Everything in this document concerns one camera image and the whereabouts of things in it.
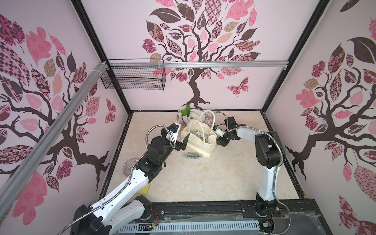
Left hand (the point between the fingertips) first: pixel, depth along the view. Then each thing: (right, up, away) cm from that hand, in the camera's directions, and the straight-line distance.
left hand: (181, 132), depth 74 cm
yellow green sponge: (-21, -33, +7) cm, 40 cm away
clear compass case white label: (+6, -16, +19) cm, 26 cm away
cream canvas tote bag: (+8, -8, +17) cm, 20 cm away
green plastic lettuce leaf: (+1, +14, +43) cm, 46 cm away
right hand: (+28, -6, +30) cm, 41 cm away
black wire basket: (-33, +37, +21) cm, 54 cm away
